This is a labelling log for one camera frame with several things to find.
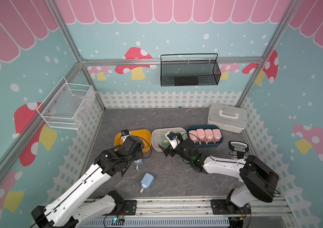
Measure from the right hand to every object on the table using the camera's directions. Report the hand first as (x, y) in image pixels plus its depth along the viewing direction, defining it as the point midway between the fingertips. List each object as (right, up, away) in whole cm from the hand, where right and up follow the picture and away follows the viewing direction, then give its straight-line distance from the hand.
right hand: (165, 139), depth 81 cm
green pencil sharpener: (+13, 0, +13) cm, 18 cm away
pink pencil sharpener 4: (+35, +1, +13) cm, 37 cm away
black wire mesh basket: (+16, +45, +13) cm, 49 cm away
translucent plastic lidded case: (+44, +13, +17) cm, 49 cm away
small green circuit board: (-25, -41, -9) cm, 49 cm away
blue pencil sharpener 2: (-10, -23, -4) cm, 25 cm away
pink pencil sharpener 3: (+29, +1, +13) cm, 32 cm away
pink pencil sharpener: (+19, -1, +15) cm, 24 cm away
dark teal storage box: (+29, +6, +23) cm, 38 cm away
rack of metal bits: (+49, -8, +14) cm, 52 cm away
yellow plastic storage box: (-15, +1, +21) cm, 26 cm away
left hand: (-15, -6, -8) cm, 18 cm away
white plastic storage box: (-7, -1, +21) cm, 22 cm away
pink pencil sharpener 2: (+24, +1, +13) cm, 28 cm away
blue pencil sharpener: (-17, -15, +4) cm, 23 cm away
